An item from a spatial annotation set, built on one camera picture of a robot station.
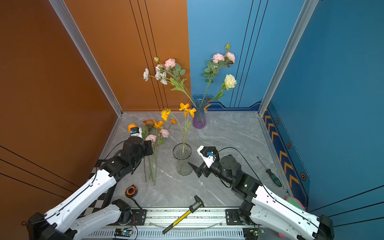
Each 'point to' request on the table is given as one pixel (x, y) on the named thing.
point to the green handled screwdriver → (273, 178)
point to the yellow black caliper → (192, 209)
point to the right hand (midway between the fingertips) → (195, 154)
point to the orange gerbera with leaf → (149, 123)
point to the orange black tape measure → (131, 191)
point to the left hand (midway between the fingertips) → (151, 140)
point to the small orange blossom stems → (159, 124)
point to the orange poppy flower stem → (166, 113)
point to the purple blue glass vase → (199, 121)
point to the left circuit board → (121, 232)
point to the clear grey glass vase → (182, 152)
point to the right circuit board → (252, 233)
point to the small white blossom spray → (177, 85)
